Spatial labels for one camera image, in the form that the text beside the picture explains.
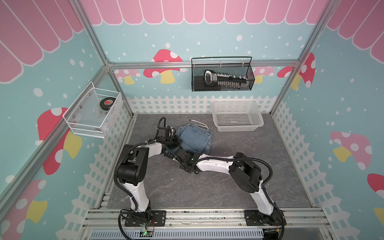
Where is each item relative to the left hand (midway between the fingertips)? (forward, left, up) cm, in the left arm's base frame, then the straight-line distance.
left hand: (180, 148), depth 98 cm
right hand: (-11, -10, -1) cm, 14 cm away
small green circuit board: (-46, +12, -4) cm, 48 cm away
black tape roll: (+9, +38, +31) cm, 50 cm away
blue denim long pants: (+6, -9, +2) cm, 11 cm away
